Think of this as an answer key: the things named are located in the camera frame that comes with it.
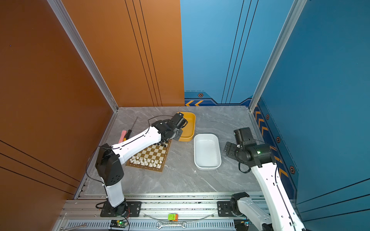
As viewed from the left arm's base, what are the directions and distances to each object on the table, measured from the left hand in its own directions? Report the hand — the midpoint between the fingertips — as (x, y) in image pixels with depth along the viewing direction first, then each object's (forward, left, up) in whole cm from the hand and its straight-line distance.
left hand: (175, 129), depth 87 cm
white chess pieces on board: (-16, +15, -14) cm, 25 cm away
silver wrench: (-46, +5, -16) cm, 49 cm away
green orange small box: (-43, -1, -14) cm, 45 cm away
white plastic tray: (-7, -20, -15) cm, 26 cm away
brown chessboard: (-11, +15, -15) cm, 24 cm away
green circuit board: (-45, +26, -18) cm, 55 cm away
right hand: (-18, -29, +5) cm, 35 cm away
